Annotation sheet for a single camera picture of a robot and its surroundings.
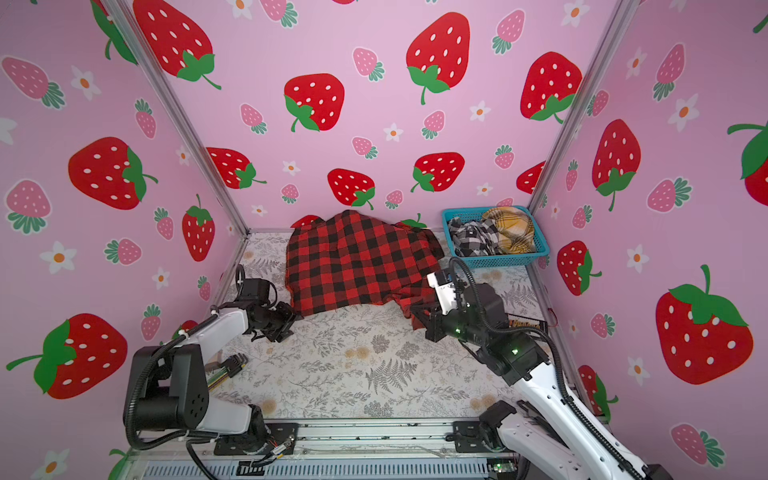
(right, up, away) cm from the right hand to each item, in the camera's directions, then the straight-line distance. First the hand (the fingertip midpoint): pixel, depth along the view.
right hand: (410, 310), depth 67 cm
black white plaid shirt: (+25, +19, +39) cm, 50 cm away
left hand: (-33, -7, +24) cm, 41 cm away
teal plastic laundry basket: (+28, +29, +48) cm, 63 cm away
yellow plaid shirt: (+41, +23, +40) cm, 61 cm away
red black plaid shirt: (-20, +12, +43) cm, 49 cm away
